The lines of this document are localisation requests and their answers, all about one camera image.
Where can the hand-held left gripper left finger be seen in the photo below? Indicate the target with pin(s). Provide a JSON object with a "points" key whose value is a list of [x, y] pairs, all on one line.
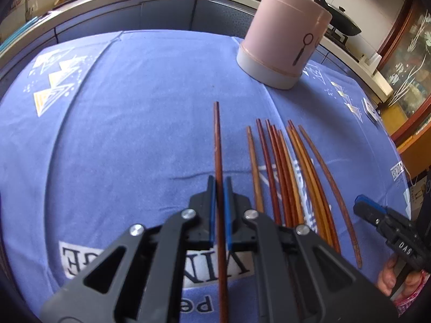
{"points": [[212, 217]]}

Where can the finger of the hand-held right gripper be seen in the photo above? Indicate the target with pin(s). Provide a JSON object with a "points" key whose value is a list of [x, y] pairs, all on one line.
{"points": [[368, 213]]}

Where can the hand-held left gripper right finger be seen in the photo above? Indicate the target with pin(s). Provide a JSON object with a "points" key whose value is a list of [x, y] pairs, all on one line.
{"points": [[229, 217]]}

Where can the bunch of wooden chopsticks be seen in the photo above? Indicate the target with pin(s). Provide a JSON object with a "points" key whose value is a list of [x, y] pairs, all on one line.
{"points": [[288, 191]]}

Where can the dark red single chopstick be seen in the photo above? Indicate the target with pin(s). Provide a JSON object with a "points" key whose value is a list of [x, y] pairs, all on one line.
{"points": [[219, 148]]}

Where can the pink utensil holder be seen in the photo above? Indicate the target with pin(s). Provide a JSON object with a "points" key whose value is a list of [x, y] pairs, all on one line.
{"points": [[279, 33]]}

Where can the person's right hand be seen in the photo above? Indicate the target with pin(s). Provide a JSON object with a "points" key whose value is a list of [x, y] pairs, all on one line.
{"points": [[386, 281]]}

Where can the white square device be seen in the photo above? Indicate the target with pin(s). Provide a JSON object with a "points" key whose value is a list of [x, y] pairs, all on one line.
{"points": [[371, 109]]}

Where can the blue printed tablecloth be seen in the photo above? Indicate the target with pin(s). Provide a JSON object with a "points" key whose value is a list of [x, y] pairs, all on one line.
{"points": [[134, 141]]}

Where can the white knife holder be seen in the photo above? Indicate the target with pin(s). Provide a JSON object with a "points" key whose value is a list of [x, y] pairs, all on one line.
{"points": [[371, 63]]}

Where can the wooden framed glass door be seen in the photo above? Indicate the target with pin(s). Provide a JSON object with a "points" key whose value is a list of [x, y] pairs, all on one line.
{"points": [[410, 57]]}

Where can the black pan with lid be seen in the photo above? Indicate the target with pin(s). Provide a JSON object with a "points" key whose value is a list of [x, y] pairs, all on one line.
{"points": [[338, 16]]}

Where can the blue-grey kitchen cabinets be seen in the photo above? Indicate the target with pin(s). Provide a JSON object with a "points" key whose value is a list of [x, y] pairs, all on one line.
{"points": [[168, 16]]}

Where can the blue plastic basin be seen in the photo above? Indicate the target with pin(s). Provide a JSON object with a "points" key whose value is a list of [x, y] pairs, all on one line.
{"points": [[20, 32]]}

